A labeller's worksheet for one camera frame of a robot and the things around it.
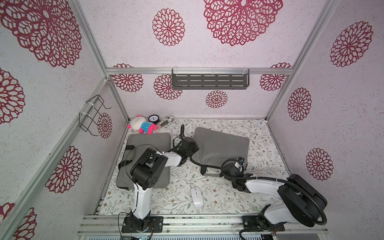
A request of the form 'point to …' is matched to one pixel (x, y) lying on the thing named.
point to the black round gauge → (154, 119)
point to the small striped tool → (164, 122)
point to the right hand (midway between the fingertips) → (228, 170)
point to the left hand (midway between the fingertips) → (199, 145)
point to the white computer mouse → (197, 197)
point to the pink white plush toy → (139, 123)
